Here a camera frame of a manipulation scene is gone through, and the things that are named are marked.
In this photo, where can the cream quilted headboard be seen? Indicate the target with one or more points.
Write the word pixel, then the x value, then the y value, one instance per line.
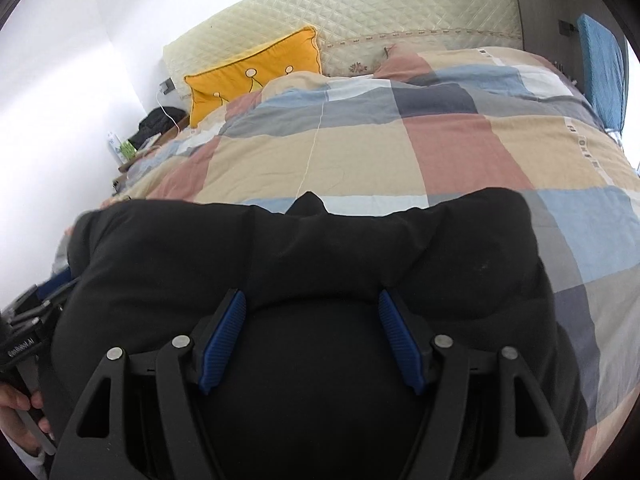
pixel 375 5

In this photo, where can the dark wall switch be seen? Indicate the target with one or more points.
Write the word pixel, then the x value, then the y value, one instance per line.
pixel 565 25

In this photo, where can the person's left hand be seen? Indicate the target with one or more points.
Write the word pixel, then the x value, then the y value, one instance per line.
pixel 12 400

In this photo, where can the patchwork checked quilt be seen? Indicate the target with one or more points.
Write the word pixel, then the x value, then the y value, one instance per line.
pixel 450 160

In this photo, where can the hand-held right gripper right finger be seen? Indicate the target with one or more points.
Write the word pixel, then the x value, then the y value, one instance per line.
pixel 400 340

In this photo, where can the yellow crown print pillow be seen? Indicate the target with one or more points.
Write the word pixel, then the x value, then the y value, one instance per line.
pixel 235 92

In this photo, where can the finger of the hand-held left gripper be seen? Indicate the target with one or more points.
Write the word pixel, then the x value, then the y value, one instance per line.
pixel 57 282

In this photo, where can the white spray bottle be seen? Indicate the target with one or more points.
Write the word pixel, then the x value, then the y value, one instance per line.
pixel 113 147

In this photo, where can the green drink carton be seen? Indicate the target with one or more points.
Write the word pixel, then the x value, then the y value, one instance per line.
pixel 127 151

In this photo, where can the wooden nightstand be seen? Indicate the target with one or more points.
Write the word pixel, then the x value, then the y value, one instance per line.
pixel 172 132

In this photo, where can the cream floral pillow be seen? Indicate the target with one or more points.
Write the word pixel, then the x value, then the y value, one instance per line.
pixel 352 62

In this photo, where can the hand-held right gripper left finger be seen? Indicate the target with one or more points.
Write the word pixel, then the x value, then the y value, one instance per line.
pixel 222 340

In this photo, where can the blue towel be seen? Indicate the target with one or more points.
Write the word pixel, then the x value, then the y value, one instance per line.
pixel 602 70

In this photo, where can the black bag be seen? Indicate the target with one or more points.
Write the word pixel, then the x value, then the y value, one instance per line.
pixel 157 122

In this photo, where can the black puffer jacket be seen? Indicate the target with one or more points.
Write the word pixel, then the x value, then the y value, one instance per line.
pixel 300 260

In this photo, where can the grey wall socket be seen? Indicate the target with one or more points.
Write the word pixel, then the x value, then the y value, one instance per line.
pixel 167 86

